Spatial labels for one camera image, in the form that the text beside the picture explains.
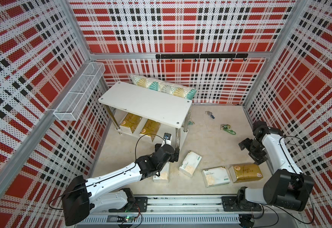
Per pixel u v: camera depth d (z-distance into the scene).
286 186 0.41
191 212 0.72
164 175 0.78
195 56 0.89
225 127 1.04
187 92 0.77
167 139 0.66
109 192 0.47
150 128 0.90
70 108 0.69
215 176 0.78
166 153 0.56
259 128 0.60
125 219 0.69
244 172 0.77
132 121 0.95
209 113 1.14
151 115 0.69
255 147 0.66
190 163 0.82
